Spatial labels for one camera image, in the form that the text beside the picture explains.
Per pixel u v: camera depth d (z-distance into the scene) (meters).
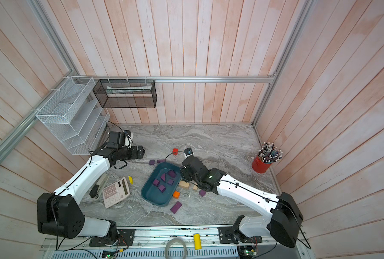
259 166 0.89
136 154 0.76
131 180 0.90
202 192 0.86
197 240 0.72
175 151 1.05
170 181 0.91
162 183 0.89
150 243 0.74
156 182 0.88
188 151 0.69
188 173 0.65
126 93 1.07
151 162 1.00
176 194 0.86
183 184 0.88
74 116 0.73
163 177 0.91
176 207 0.82
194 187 0.88
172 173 0.93
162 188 0.87
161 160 1.00
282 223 0.39
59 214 0.42
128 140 0.70
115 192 0.86
